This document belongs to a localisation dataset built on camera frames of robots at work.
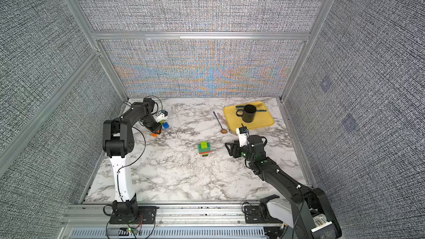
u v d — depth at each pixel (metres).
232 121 1.07
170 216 0.75
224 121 1.06
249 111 1.01
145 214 0.74
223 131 1.01
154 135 1.00
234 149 0.75
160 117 0.97
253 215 0.73
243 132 0.75
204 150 0.91
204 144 0.85
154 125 0.93
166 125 1.03
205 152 0.90
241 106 1.14
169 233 0.70
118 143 0.60
